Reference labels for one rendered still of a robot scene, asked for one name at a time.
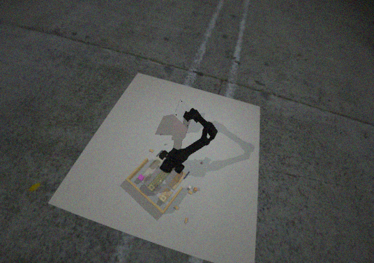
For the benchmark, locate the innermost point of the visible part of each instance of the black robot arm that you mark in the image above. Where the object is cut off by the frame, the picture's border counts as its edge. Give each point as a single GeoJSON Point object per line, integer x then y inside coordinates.
{"type": "Point", "coordinates": [176, 157]}

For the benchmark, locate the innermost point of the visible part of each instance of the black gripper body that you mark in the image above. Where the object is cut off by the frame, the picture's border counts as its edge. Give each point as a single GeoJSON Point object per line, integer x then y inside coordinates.
{"type": "Point", "coordinates": [178, 169]}

